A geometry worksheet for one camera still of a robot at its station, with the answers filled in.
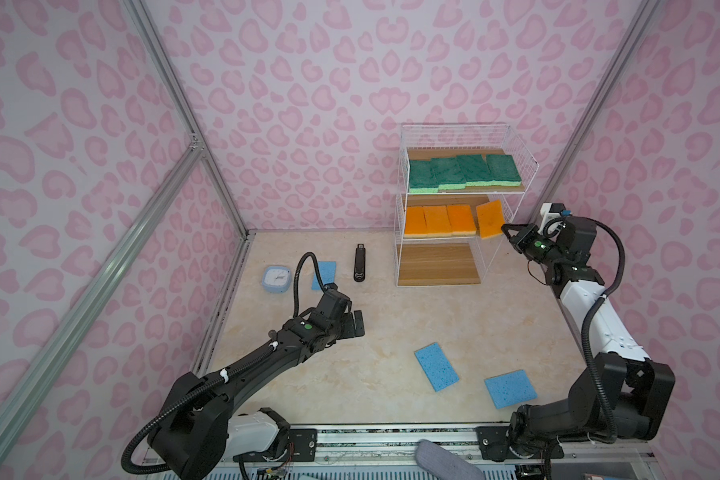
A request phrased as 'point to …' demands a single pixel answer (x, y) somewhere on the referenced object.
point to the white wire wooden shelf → (460, 259)
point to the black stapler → (360, 263)
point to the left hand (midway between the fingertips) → (352, 317)
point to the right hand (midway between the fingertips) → (506, 223)
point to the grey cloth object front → (440, 464)
